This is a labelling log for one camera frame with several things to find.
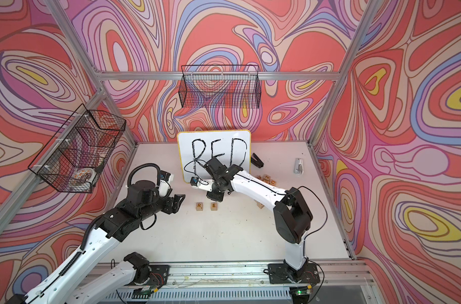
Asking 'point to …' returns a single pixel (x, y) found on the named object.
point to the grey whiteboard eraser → (298, 166)
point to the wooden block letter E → (214, 206)
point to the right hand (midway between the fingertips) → (214, 196)
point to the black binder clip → (258, 163)
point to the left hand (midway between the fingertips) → (179, 194)
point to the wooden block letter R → (199, 206)
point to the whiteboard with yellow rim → (196, 148)
